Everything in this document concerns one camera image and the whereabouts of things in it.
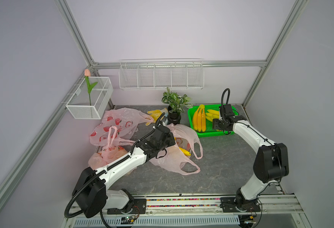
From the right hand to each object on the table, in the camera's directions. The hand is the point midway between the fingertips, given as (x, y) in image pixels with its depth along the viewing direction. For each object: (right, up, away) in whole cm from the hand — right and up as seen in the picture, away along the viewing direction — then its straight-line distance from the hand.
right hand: (217, 123), depth 93 cm
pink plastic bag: (-64, -15, -14) cm, 67 cm away
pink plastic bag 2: (-27, -19, -14) cm, 36 cm away
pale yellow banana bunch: (0, +6, +12) cm, 14 cm away
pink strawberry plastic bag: (-72, -2, +14) cm, 73 cm away
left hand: (-29, -8, -12) cm, 32 cm away
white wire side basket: (-77, +15, -11) cm, 79 cm away
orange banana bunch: (-9, +2, +16) cm, 18 cm away
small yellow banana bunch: (-22, -18, -7) cm, 29 cm away
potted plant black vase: (-28, +12, -5) cm, 31 cm away
